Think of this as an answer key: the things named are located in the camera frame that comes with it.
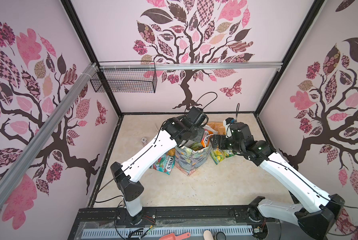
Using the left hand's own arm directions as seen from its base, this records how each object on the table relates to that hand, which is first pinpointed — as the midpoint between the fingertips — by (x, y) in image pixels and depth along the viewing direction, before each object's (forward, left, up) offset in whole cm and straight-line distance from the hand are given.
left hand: (195, 134), depth 72 cm
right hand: (+1, -11, -3) cm, 12 cm away
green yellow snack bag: (+1, -16, -25) cm, 30 cm away
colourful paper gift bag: (-9, +4, -12) cm, 15 cm away
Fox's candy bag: (-5, +17, -25) cm, 30 cm away
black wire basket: (+65, +55, -12) cm, 86 cm away
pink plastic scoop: (-39, +11, -27) cm, 49 cm away
